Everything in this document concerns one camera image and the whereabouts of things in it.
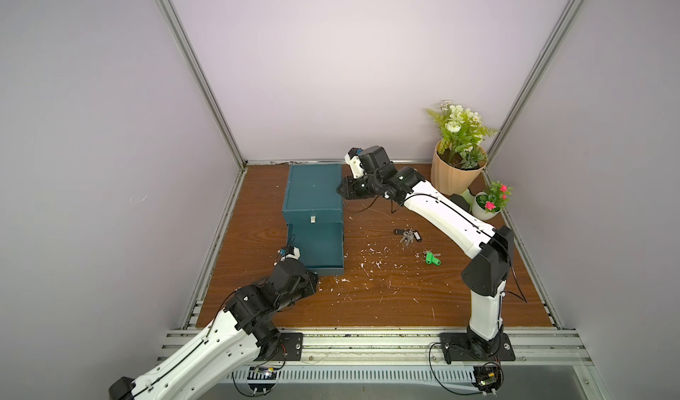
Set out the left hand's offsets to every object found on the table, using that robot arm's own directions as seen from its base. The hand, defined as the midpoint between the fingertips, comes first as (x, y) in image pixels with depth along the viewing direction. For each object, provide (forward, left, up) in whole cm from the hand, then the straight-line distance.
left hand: (323, 278), depth 76 cm
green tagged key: (+11, -36, -9) cm, 39 cm away
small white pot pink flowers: (+27, -57, +1) cm, 63 cm away
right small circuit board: (-22, -46, -12) cm, 52 cm away
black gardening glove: (+36, -53, -10) cm, 65 cm away
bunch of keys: (+21, -30, -11) cm, 38 cm away
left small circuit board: (-23, +17, -14) cm, 32 cm away
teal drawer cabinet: (+22, +5, +12) cm, 26 cm away
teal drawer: (+13, +2, -4) cm, 13 cm away
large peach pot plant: (+47, -51, +7) cm, 69 cm away
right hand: (+23, -4, +17) cm, 29 cm away
